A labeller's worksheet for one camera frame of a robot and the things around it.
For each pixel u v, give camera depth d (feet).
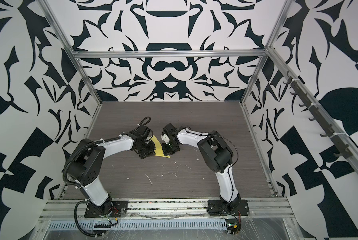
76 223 2.25
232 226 2.34
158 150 3.02
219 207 2.44
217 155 1.73
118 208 2.44
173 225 2.13
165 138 2.97
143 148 2.60
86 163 1.56
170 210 2.47
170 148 2.70
